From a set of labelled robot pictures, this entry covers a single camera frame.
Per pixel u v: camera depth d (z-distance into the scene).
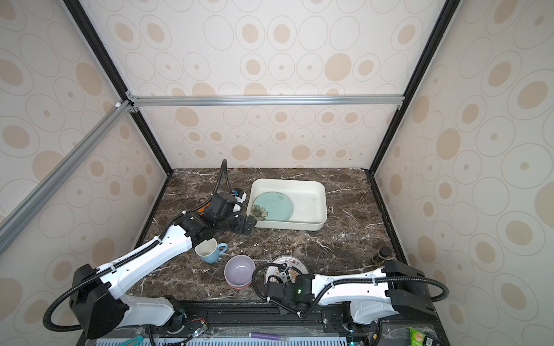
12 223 0.51
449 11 0.68
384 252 0.80
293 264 0.85
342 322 0.73
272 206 1.10
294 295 0.55
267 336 0.71
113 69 0.81
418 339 0.69
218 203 0.59
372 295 0.43
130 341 0.70
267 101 0.92
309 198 1.09
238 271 0.82
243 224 0.70
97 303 0.38
